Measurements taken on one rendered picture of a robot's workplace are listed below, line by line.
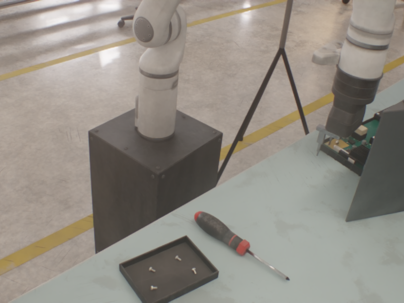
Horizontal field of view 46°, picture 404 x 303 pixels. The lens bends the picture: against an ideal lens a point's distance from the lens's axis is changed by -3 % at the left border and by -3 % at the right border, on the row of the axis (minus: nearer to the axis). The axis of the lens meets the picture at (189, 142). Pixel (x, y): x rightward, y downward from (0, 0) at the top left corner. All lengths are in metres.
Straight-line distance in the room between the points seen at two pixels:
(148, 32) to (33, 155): 1.67
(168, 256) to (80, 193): 1.67
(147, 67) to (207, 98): 2.05
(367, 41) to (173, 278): 0.46
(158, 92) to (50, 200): 1.31
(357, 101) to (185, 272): 0.40
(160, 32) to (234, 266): 0.53
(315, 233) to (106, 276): 0.32
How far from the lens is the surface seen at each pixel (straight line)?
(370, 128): 1.07
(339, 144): 0.98
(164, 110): 1.14
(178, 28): 1.07
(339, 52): 0.85
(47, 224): 2.21
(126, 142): 1.18
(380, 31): 0.80
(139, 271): 0.68
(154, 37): 1.04
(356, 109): 0.85
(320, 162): 0.93
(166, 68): 1.09
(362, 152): 0.94
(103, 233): 1.41
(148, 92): 1.12
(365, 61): 0.81
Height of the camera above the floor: 1.52
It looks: 34 degrees down
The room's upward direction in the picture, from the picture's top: 5 degrees clockwise
